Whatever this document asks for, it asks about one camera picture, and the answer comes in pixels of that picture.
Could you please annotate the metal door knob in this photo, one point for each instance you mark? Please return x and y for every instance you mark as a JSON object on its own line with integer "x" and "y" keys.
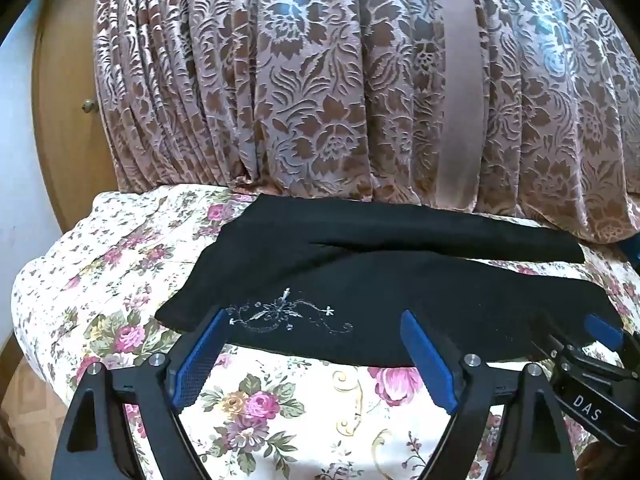
{"x": 87, "y": 106}

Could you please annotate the blue object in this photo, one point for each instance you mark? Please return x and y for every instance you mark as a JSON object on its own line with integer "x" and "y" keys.
{"x": 631, "y": 251}

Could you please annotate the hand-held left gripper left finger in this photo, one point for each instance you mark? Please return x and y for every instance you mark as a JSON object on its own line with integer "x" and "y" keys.
{"x": 196, "y": 362}

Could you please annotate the floral bedsheet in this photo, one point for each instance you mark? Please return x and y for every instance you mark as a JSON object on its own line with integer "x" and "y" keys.
{"x": 125, "y": 280}

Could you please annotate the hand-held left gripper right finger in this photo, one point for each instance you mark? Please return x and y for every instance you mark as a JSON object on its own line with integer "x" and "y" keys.
{"x": 431, "y": 362}

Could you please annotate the black pants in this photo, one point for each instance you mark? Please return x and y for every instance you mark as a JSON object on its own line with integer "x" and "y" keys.
{"x": 400, "y": 285}

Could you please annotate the brown floral curtain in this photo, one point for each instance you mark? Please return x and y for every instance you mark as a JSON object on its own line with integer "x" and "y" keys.
{"x": 325, "y": 85}

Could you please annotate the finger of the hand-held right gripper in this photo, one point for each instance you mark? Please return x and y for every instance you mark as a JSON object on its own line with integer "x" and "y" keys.
{"x": 605, "y": 329}

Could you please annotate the wooden door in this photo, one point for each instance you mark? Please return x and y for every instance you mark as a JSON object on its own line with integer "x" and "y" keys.
{"x": 65, "y": 110}

